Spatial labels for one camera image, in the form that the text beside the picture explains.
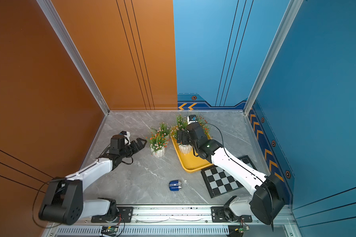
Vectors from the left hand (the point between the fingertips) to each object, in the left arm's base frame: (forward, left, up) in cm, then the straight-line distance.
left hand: (143, 142), depth 90 cm
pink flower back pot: (+10, -23, +5) cm, 25 cm away
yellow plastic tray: (-9, -30, -10) cm, 33 cm away
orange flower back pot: (-1, -10, +3) cm, 11 cm away
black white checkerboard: (-21, -45, -7) cm, 50 cm away
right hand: (-1, -25, +12) cm, 28 cm away
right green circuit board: (-42, -53, -9) cm, 68 cm away
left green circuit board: (-44, +11, -13) cm, 47 cm away
